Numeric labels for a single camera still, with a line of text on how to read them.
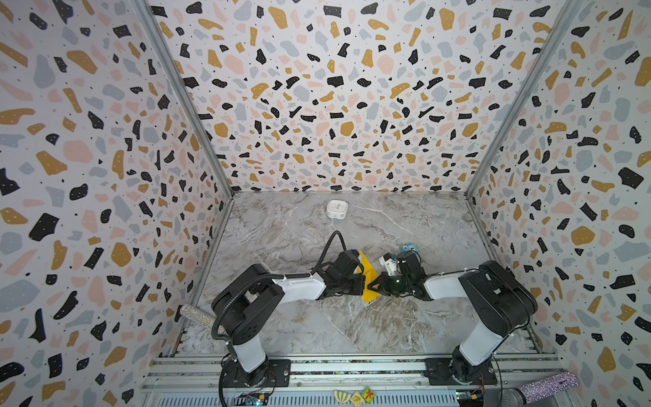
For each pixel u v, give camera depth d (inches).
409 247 39.8
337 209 43.8
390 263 35.4
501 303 18.9
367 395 27.3
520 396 26.6
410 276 30.0
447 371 29.2
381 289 32.3
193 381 28.9
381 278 33.9
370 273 37.0
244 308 18.0
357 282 31.4
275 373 28.8
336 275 27.7
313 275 24.3
